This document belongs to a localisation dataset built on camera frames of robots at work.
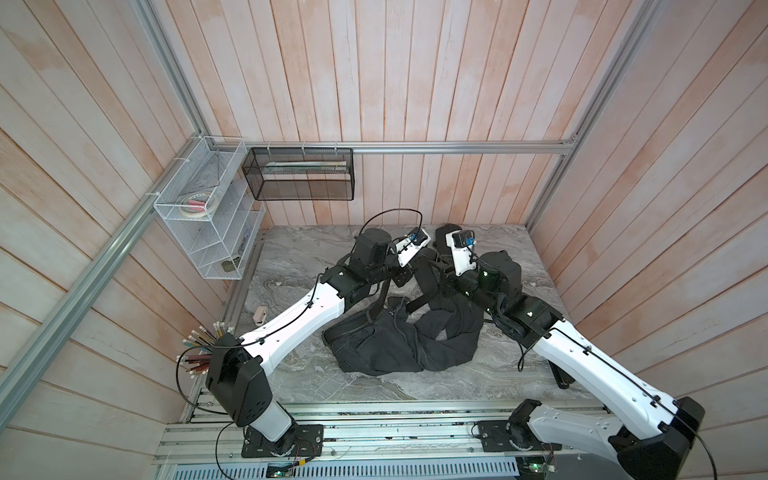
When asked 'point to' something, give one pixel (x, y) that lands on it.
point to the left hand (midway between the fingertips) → (416, 258)
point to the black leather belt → (377, 301)
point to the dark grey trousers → (390, 339)
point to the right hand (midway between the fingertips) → (434, 258)
